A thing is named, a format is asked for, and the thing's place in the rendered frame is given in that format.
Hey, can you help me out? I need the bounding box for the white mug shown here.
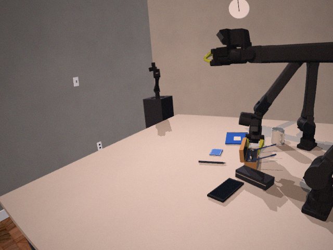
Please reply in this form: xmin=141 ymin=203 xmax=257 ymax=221
xmin=271 ymin=127 xmax=285 ymax=145

